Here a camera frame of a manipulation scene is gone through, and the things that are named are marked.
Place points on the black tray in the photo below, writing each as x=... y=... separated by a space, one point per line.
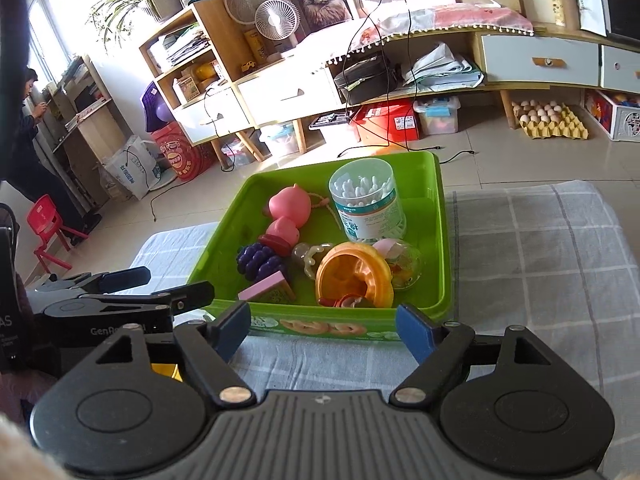
x=330 y=120

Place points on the clear storage box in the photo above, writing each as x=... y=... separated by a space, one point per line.
x=235 y=152
x=280 y=140

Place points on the clear box with blue lid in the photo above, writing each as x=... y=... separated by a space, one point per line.
x=437 y=115

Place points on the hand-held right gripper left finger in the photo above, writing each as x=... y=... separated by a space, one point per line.
x=230 y=332

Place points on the pink toy block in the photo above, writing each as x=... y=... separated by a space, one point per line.
x=265 y=285

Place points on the small cardboard box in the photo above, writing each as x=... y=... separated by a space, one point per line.
x=187 y=89

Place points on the red plastic chair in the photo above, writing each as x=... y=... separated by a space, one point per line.
x=42 y=220

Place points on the purple bag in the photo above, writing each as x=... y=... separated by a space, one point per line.
x=155 y=105

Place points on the white paper box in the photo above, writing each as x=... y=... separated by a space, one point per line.
x=587 y=0

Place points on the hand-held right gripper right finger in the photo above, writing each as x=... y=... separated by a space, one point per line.
x=414 y=329

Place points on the yellow toy car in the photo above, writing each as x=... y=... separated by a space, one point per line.
x=247 y=65

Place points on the grey checked tablecloth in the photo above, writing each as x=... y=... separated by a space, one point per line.
x=525 y=260

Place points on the floral fringed cloth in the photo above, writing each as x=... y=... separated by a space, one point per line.
x=450 y=22

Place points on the red cardboard box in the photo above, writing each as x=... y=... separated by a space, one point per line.
x=385 y=120

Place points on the white plastic bags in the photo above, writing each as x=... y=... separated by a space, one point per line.
x=442 y=67

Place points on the framed cat picture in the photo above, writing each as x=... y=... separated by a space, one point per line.
x=320 y=2

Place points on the purple toy grapes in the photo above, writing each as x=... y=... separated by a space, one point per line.
x=257 y=260

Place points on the yellow egg tray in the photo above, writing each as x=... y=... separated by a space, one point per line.
x=550 y=120

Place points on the wooden side shelf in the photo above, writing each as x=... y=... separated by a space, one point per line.
x=85 y=125

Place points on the clear cotton swab jar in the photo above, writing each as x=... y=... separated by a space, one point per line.
x=370 y=215

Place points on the red printed bag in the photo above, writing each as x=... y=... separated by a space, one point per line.
x=182 y=152

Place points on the black bag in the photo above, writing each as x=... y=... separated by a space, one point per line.
x=367 y=80

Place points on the pink pig toy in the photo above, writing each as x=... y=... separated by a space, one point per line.
x=287 y=205

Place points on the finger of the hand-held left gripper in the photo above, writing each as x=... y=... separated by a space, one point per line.
x=185 y=296
x=125 y=278

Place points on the stack of papers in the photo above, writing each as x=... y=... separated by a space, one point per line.
x=180 y=47

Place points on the wooden cabinet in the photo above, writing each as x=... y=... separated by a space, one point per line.
x=220 y=35

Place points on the white cabinet drawer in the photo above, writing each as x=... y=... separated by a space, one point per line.
x=540 y=60
x=210 y=115
x=282 y=92
x=620 y=67

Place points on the clear pink rattle ball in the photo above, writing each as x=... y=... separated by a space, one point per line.
x=407 y=265

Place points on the white printed crate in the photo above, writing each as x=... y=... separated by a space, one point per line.
x=615 y=115

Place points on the green plastic box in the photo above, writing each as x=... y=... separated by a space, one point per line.
x=425 y=210

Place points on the white woven bag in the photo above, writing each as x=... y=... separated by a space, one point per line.
x=130 y=167

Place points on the orange pumpkin-shaped container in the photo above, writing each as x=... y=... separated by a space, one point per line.
x=375 y=275

